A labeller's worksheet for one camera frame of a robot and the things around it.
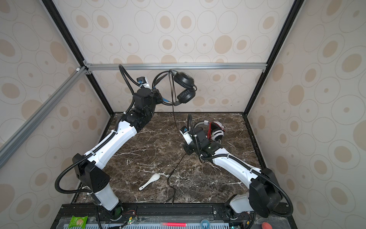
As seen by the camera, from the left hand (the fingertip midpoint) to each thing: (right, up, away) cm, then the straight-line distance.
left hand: (159, 84), depth 71 cm
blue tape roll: (+23, -69, 0) cm, 73 cm away
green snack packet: (-39, -68, -2) cm, 78 cm away
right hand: (+14, -30, +12) cm, 35 cm away
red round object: (+52, -68, -3) cm, 85 cm away
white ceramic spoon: (-5, -52, +14) cm, 54 cm away
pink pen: (+8, -69, -1) cm, 70 cm away
